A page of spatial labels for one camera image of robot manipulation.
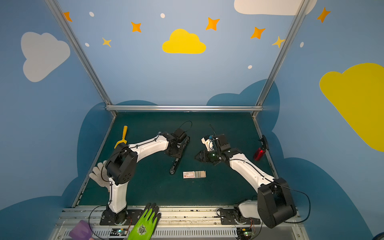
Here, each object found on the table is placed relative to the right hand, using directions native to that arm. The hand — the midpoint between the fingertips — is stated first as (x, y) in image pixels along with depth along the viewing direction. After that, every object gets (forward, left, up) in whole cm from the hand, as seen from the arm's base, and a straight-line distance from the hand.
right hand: (198, 156), depth 83 cm
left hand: (+6, +12, -9) cm, 16 cm away
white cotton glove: (-10, +59, -12) cm, 61 cm away
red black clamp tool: (+8, -38, -4) cm, 39 cm away
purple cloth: (-37, +54, -11) cm, 66 cm away
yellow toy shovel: (+21, +55, -11) cm, 59 cm away
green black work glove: (-34, +25, -11) cm, 44 cm away
